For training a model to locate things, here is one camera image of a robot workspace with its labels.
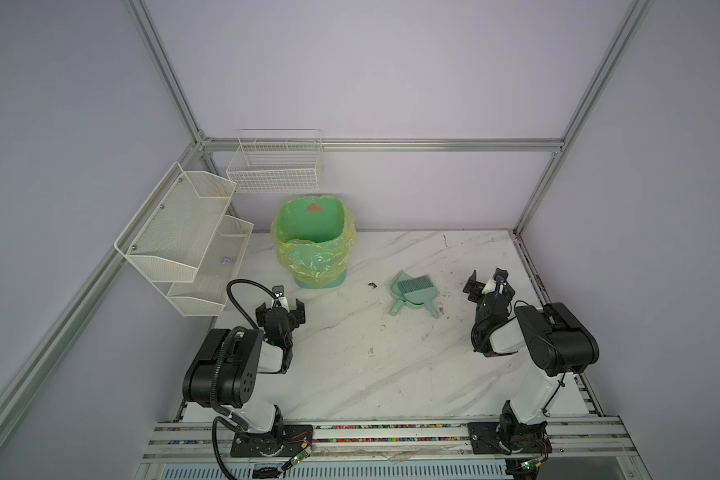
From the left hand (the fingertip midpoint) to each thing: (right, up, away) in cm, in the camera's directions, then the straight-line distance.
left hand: (280, 303), depth 94 cm
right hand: (+67, +9, -1) cm, 67 cm away
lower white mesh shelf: (-12, +6, -19) cm, 24 cm away
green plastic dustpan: (+39, +2, +5) cm, 39 cm away
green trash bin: (+13, +20, -11) cm, 26 cm away
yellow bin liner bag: (+13, +20, -11) cm, 26 cm away
